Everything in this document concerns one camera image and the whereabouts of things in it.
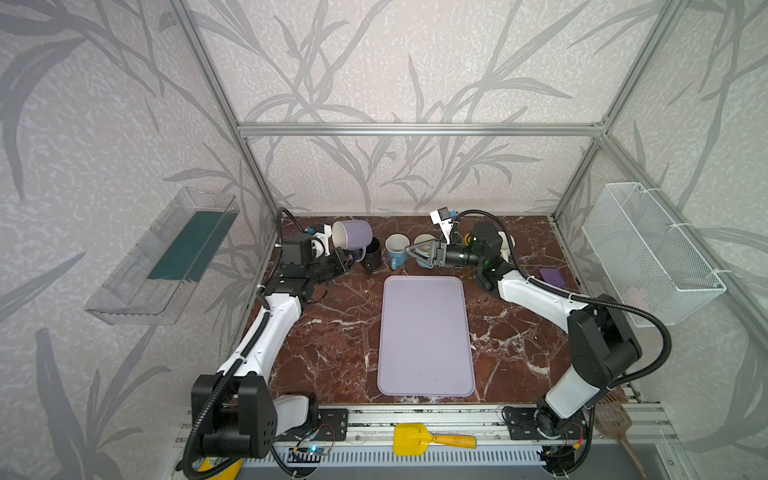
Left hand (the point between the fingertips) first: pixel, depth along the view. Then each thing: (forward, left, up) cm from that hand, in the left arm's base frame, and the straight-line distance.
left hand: (361, 246), depth 80 cm
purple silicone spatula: (+6, -63, -23) cm, 67 cm away
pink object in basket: (-13, -70, -2) cm, 71 cm away
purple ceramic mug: (+5, +3, -2) cm, 6 cm away
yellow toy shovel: (-42, -14, -23) cm, 50 cm away
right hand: (-3, -13, +5) cm, 14 cm away
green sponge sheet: (-10, +33, +12) cm, 37 cm away
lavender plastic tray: (-17, -18, -27) cm, 37 cm away
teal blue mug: (+12, -9, -15) cm, 21 cm away
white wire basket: (-12, -65, +11) cm, 67 cm away
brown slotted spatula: (-37, -64, -21) cm, 77 cm away
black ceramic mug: (+9, -1, -18) cm, 20 cm away
